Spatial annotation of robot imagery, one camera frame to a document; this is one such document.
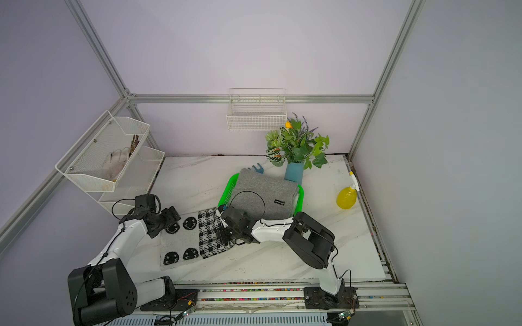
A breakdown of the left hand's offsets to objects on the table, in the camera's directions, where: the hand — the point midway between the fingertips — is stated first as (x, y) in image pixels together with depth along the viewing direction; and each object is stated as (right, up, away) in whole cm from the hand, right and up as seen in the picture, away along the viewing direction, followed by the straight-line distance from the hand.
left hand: (170, 223), depth 87 cm
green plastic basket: (+24, +11, +5) cm, 27 cm away
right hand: (+22, -5, +1) cm, 22 cm away
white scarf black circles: (+5, -7, -3) cm, 10 cm away
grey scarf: (+42, +12, +6) cm, 44 cm away
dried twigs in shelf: (-12, +34, -6) cm, 36 cm away
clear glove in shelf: (-17, +26, -9) cm, 33 cm away
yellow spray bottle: (+82, +10, +12) cm, 84 cm away
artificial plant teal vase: (+55, +33, -5) cm, 64 cm away
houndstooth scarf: (+17, -1, +1) cm, 17 cm away
